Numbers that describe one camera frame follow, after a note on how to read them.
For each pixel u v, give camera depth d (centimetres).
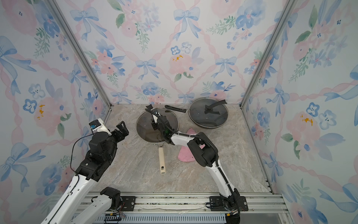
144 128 117
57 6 70
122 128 65
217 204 73
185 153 94
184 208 73
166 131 78
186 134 65
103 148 51
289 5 69
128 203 74
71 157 54
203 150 58
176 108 107
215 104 100
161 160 78
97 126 58
